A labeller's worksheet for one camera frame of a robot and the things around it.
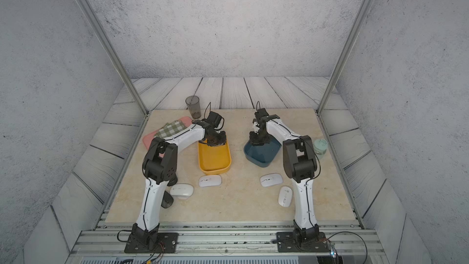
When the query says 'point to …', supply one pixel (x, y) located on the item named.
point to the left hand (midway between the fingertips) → (228, 142)
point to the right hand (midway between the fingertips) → (254, 142)
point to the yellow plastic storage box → (214, 159)
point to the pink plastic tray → (147, 139)
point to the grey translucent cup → (193, 102)
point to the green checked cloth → (171, 128)
